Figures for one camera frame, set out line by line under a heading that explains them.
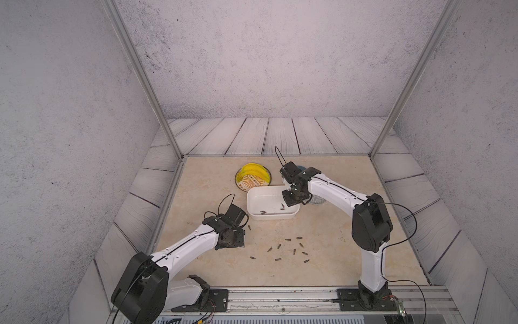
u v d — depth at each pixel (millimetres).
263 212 961
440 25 739
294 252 848
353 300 727
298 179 670
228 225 622
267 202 1035
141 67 849
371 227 508
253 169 1078
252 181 1084
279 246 867
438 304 728
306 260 827
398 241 517
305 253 847
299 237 888
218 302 726
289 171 739
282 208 985
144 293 403
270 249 864
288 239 888
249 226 930
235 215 676
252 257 842
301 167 1136
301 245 869
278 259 831
